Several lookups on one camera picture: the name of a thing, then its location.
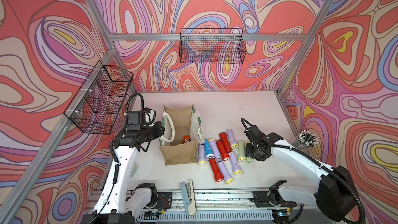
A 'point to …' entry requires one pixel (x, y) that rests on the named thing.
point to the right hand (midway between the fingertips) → (251, 158)
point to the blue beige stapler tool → (189, 197)
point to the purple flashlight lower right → (237, 169)
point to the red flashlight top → (224, 145)
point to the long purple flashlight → (228, 179)
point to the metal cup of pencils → (305, 139)
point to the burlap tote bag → (183, 129)
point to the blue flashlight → (209, 152)
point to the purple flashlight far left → (201, 158)
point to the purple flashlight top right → (233, 141)
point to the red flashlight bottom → (218, 176)
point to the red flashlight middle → (225, 155)
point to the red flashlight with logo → (186, 138)
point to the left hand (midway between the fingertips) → (166, 128)
